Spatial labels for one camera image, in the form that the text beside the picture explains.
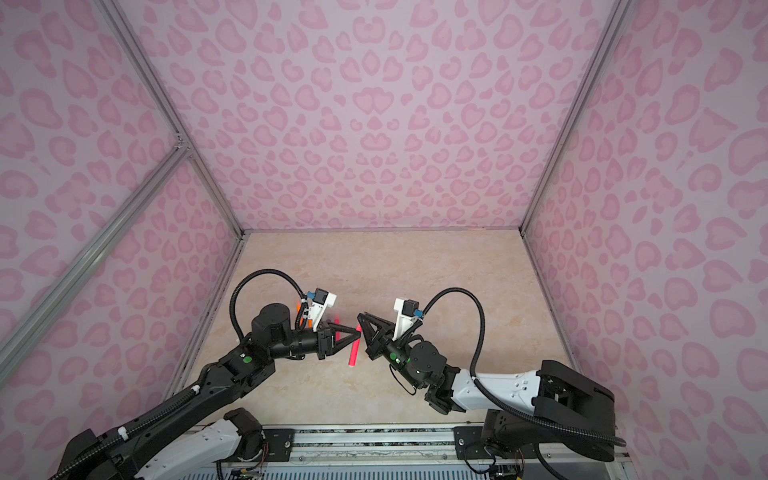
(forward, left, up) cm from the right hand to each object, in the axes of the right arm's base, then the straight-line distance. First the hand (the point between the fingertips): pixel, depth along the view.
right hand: (357, 322), depth 69 cm
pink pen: (-5, +1, -4) cm, 6 cm away
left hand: (-2, 0, -2) cm, 3 cm away
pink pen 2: (-4, +4, +2) cm, 6 cm away
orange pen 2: (-2, +10, +4) cm, 11 cm away
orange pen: (0, +12, +7) cm, 14 cm away
